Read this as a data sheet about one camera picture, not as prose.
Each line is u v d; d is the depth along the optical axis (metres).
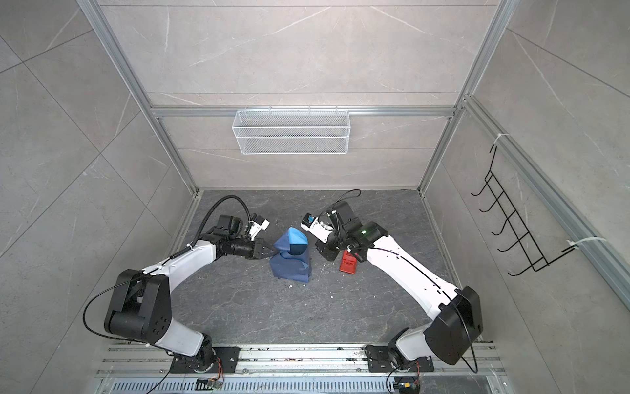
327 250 0.67
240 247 0.74
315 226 0.67
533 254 0.61
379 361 0.73
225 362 0.73
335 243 0.69
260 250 0.77
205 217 0.67
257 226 0.80
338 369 0.73
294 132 1.01
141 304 0.49
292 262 0.78
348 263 0.89
